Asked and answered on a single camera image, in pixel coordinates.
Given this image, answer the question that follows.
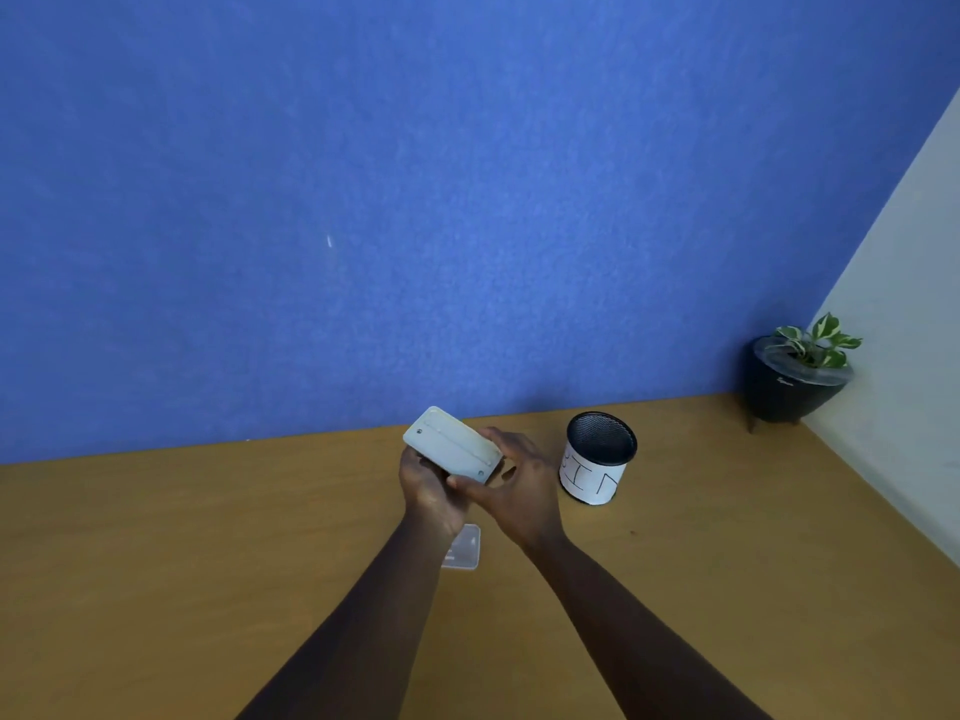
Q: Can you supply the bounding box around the person's left hand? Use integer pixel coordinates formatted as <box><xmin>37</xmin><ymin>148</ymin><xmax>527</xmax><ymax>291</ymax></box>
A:
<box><xmin>398</xmin><ymin>441</ymin><xmax>475</xmax><ymax>539</ymax></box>

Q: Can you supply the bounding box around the person's right hand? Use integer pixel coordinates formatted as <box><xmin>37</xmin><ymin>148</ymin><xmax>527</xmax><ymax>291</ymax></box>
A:
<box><xmin>446</xmin><ymin>426</ymin><xmax>566</xmax><ymax>553</ymax></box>

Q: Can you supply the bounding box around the translucent plastic tray cover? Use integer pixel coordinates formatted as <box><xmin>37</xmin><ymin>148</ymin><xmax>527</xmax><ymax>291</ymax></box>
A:
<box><xmin>440</xmin><ymin>523</ymin><xmax>482</xmax><ymax>572</ymax></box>

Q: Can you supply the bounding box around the black mesh cup white label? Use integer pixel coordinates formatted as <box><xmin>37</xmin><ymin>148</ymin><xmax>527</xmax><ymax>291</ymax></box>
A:
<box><xmin>558</xmin><ymin>411</ymin><xmax>640</xmax><ymax>509</ymax></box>

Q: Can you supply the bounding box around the person's left forearm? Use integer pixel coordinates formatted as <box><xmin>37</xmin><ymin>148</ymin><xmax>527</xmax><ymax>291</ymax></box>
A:
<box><xmin>236</xmin><ymin>509</ymin><xmax>460</xmax><ymax>720</ymax></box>

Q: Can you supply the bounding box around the person's right forearm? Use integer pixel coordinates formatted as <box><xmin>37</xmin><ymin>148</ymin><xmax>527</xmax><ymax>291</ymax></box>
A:
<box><xmin>523</xmin><ymin>533</ymin><xmax>774</xmax><ymax>720</ymax></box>

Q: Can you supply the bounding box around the black plant pot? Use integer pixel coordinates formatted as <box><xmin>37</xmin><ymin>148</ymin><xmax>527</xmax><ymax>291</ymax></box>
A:
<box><xmin>742</xmin><ymin>335</ymin><xmax>856</xmax><ymax>435</ymax></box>

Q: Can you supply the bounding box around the wooden table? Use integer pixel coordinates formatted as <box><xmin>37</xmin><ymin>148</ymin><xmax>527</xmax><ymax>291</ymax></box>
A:
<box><xmin>0</xmin><ymin>393</ymin><xmax>960</xmax><ymax>720</ymax></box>

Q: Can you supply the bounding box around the green white leafy plant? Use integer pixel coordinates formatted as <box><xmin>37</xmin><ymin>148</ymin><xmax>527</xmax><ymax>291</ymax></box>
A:
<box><xmin>772</xmin><ymin>312</ymin><xmax>865</xmax><ymax>371</ymax></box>

